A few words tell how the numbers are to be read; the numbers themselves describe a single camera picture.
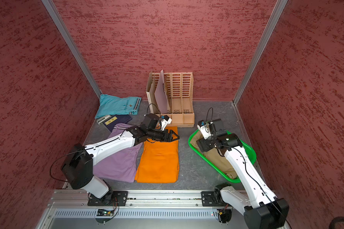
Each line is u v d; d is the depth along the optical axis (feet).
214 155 2.75
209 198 2.43
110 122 3.46
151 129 2.21
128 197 2.49
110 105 3.74
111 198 2.23
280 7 2.33
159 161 2.81
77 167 1.43
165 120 2.46
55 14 2.39
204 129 2.26
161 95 3.43
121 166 2.74
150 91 2.80
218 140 1.73
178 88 3.72
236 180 2.39
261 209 1.20
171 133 2.34
